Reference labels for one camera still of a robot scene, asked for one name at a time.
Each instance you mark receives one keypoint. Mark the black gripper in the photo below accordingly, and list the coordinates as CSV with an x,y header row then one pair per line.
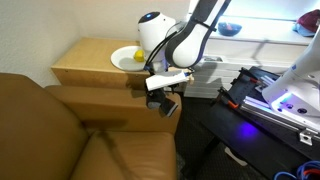
x,y
156,99

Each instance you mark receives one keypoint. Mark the wooden trash can cabinet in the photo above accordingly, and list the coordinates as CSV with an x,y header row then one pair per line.
x,y
88,63

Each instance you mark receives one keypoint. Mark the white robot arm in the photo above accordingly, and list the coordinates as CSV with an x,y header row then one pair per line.
x,y
292,98

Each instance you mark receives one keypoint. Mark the yellow lemon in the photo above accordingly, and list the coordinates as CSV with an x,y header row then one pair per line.
x,y
139,56

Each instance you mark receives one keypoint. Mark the white round plate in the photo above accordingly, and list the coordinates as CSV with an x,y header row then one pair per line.
x,y
123,59

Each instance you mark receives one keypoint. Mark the dark blue bowl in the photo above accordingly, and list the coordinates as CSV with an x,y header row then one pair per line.
x,y
229,29

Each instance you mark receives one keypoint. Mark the brown leather armchair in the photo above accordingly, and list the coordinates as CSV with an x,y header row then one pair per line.
x,y
82,133

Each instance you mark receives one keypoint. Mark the maroon baseball cap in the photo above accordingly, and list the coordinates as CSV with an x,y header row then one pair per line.
x,y
306,25

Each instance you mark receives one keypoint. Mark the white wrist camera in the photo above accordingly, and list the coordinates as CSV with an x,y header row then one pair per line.
x,y
165,79

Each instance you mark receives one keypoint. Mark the white wall heater unit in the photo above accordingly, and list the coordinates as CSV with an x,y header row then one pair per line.
x,y
214,72

